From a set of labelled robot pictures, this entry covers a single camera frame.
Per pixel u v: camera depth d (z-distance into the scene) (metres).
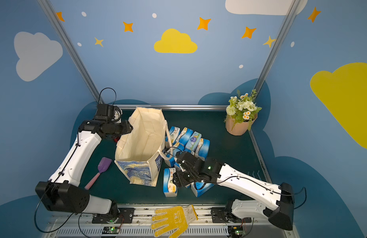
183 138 0.96
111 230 0.70
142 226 0.72
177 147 0.91
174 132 0.98
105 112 0.58
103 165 0.91
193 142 0.93
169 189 0.75
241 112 0.85
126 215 0.75
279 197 0.41
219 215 0.74
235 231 0.71
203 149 0.91
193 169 0.52
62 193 0.39
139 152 0.93
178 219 0.73
